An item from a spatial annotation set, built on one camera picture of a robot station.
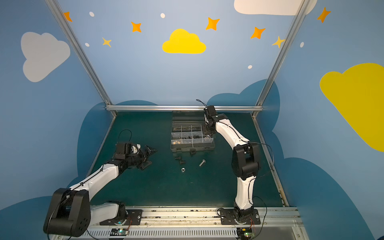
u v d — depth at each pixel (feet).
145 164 2.73
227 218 2.45
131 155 2.45
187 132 3.56
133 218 2.44
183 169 2.97
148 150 2.57
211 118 2.31
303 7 2.27
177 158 3.15
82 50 2.78
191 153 3.23
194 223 2.40
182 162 3.05
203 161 3.05
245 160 1.71
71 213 1.34
